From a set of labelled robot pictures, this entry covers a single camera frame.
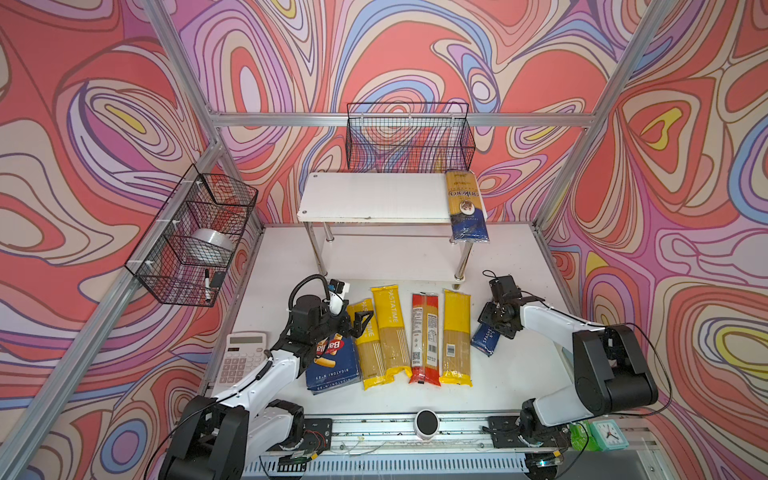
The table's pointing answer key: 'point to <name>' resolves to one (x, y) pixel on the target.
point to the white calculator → (242, 354)
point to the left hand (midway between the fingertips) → (362, 306)
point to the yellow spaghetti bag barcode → (456, 361)
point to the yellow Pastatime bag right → (390, 331)
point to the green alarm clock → (608, 435)
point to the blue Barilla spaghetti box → (485, 339)
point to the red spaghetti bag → (425, 345)
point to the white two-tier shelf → (389, 225)
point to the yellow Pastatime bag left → (370, 349)
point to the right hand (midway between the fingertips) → (492, 327)
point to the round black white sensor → (426, 424)
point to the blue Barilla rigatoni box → (336, 364)
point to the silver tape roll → (217, 237)
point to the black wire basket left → (186, 257)
